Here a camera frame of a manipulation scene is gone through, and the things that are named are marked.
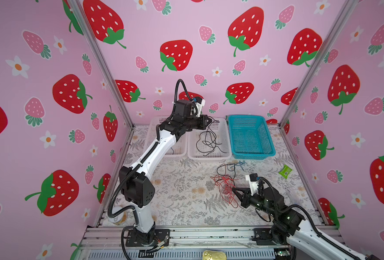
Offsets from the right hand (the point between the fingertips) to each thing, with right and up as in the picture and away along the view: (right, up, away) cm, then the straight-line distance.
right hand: (231, 192), depth 74 cm
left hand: (-9, +35, +3) cm, 36 cm away
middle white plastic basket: (0, +33, +37) cm, 49 cm away
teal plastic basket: (+22, +26, +40) cm, 52 cm away
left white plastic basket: (-29, +18, +31) cm, 46 cm away
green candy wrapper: (+37, +6, +21) cm, 42 cm away
